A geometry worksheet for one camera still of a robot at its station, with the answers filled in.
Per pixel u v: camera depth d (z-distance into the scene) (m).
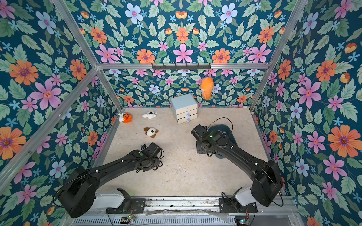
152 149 0.69
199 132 0.62
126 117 1.08
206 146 0.55
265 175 0.41
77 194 0.42
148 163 0.62
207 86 0.98
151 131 1.01
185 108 1.01
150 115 1.11
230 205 0.73
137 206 0.73
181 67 0.93
